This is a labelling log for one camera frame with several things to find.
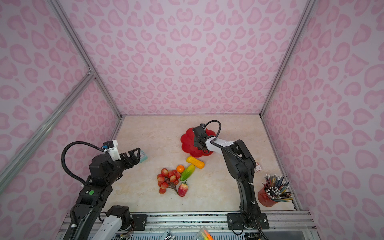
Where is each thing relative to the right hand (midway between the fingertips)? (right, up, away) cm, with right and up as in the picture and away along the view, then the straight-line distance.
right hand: (200, 139), depth 102 cm
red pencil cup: (+31, -27, -29) cm, 50 cm away
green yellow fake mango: (-7, -18, -16) cm, 25 cm away
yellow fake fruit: (-3, -14, -11) cm, 18 cm away
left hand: (-33, -3, -30) cm, 44 cm away
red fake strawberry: (-10, -26, -22) cm, 35 cm away
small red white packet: (+21, -8, -44) cm, 50 cm away
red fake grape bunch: (-18, -21, -18) cm, 33 cm away
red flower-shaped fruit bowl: (-9, -1, +1) cm, 9 cm away
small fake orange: (-12, -16, -14) cm, 25 cm away
